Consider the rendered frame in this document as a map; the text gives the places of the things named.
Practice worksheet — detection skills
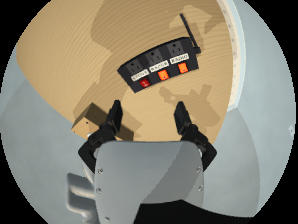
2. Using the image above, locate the black power strip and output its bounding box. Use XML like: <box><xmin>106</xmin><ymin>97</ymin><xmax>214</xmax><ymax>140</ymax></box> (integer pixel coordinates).
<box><xmin>117</xmin><ymin>13</ymin><xmax>201</xmax><ymax>93</ymax></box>

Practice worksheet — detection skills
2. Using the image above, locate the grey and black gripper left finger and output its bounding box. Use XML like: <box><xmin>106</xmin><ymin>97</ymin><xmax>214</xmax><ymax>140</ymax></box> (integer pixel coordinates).
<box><xmin>78</xmin><ymin>100</ymin><xmax>123</xmax><ymax>174</ymax></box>

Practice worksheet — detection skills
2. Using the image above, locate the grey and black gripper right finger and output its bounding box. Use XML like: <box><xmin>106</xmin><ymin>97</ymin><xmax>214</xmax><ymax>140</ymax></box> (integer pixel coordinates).
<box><xmin>174</xmin><ymin>101</ymin><xmax>217</xmax><ymax>172</ymax></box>

